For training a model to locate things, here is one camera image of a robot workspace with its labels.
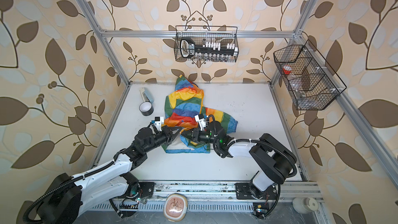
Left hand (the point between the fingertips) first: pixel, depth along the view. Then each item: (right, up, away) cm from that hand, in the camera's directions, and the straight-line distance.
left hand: (183, 128), depth 75 cm
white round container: (+52, -30, -12) cm, 61 cm away
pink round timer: (-2, -34, -7) cm, 35 cm away
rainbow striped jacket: (-5, +8, +27) cm, 29 cm away
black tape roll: (-30, +8, +31) cm, 44 cm away
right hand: (-1, -4, +2) cm, 5 cm away
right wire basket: (+62, +22, -1) cm, 66 cm away
